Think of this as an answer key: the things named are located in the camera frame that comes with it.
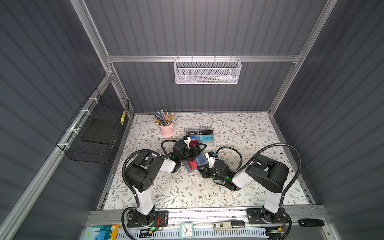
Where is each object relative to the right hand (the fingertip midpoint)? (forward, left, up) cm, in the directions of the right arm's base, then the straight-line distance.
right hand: (198, 169), depth 88 cm
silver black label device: (-28, -19, +4) cm, 34 cm away
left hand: (+11, -4, +6) cm, 13 cm away
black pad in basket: (+10, +50, +25) cm, 57 cm away
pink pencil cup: (+27, +21, +3) cm, 35 cm away
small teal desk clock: (-30, +5, 0) cm, 30 cm away
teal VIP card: (+21, -6, +3) cm, 22 cm away
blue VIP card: (+21, +2, +4) cm, 21 cm away
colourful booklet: (-31, +46, 0) cm, 56 cm away
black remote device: (-26, -55, -2) cm, 61 cm away
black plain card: (+24, -6, +6) cm, 25 cm away
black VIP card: (+23, +4, +6) cm, 24 cm away
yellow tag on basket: (+20, +42, +25) cm, 52 cm away
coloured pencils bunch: (+32, +24, +10) cm, 41 cm away
